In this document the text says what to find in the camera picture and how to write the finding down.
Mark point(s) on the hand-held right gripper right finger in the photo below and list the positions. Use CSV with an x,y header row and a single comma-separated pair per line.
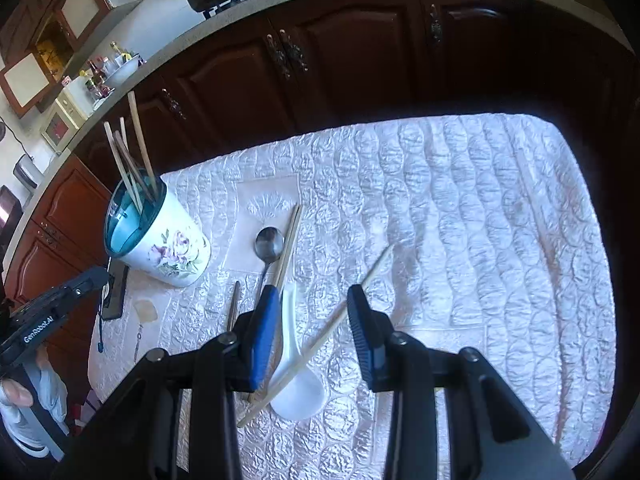
x,y
360,340

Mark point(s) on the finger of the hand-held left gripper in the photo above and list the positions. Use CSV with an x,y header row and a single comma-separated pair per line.
x,y
75,290

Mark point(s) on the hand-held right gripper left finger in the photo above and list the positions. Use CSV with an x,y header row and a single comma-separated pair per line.
x,y
264,340

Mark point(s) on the white ceramic spoon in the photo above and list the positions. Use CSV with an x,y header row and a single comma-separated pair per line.
x,y
297,390

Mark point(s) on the metal spoon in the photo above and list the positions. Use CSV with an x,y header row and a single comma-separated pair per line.
x,y
269,245

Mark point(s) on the white floral utensil holder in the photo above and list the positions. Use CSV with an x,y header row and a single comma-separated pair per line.
x,y
170,250

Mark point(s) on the bunch of wooden chopsticks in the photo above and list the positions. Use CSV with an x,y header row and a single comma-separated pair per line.
x,y
142,150

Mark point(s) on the person's left hand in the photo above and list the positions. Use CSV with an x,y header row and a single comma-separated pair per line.
x,y
20,400

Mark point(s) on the black smartphone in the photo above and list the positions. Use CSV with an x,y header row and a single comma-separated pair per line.
x,y
116,292

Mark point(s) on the small metal key charm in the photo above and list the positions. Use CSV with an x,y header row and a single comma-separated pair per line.
x,y
138,342

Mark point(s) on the rice cooker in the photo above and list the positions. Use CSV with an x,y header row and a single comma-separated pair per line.
x,y
10,215

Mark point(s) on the white electric kettle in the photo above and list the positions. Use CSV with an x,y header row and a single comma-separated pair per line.
x,y
25,172

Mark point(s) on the white quilted tablecloth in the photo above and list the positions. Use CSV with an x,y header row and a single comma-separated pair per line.
x,y
450,240

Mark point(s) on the cream microwave oven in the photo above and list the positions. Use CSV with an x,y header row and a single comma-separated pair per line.
x,y
62,120

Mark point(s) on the dark sauce bottle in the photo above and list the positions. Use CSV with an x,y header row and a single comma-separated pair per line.
x,y
97,82

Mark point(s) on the white mixing bowl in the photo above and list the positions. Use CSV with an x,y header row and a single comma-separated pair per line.
x,y
122,72

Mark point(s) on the clear oil bottle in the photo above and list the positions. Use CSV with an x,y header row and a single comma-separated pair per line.
x,y
118,51

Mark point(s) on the grey kitchen countertop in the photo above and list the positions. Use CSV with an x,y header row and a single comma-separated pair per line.
x,y
200,42

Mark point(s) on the brown wooden base cabinets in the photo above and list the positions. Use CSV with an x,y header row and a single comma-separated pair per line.
x,y
375,60

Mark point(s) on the brown wooden wall cabinet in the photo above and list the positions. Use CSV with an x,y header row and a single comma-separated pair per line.
x,y
55,25

